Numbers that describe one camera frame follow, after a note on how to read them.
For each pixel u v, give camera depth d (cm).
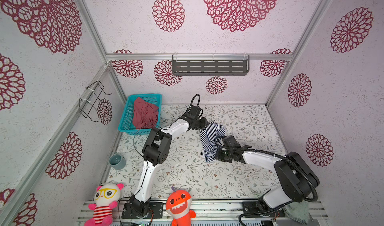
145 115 113
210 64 95
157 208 75
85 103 73
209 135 97
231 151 71
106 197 71
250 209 73
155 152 58
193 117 82
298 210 72
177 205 68
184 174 86
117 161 88
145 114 113
